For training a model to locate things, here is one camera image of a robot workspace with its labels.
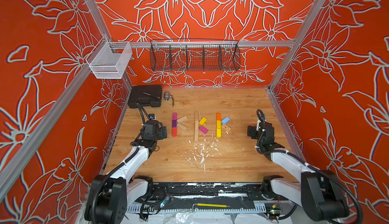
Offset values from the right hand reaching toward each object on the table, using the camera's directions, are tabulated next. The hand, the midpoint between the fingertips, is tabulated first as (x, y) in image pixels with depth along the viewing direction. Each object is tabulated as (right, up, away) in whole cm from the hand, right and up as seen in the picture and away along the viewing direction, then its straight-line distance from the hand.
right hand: (259, 125), depth 88 cm
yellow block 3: (-23, -6, +5) cm, 25 cm away
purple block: (-52, -1, +10) cm, 53 cm away
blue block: (-18, +1, +12) cm, 22 cm away
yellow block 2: (-23, -1, +9) cm, 25 cm away
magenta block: (-52, +4, +14) cm, 55 cm away
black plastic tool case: (-74, +18, +19) cm, 79 cm away
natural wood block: (-47, +2, +12) cm, 48 cm away
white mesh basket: (-93, +40, +5) cm, 101 cm away
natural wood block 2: (-47, -2, +9) cm, 48 cm away
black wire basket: (-39, +45, +9) cm, 60 cm away
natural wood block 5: (-38, -7, +4) cm, 39 cm away
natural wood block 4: (-37, -2, +9) cm, 39 cm away
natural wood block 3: (-37, +4, +12) cm, 40 cm away
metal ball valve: (-59, +18, +22) cm, 66 cm away
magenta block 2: (-33, -4, +9) cm, 34 cm away
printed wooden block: (-18, -3, +7) cm, 19 cm away
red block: (-52, -6, +7) cm, 53 cm away
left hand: (-62, -2, 0) cm, 62 cm away
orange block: (-22, +3, +16) cm, 27 cm away
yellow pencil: (-30, -35, -18) cm, 50 cm away
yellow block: (-33, +1, +11) cm, 35 cm away
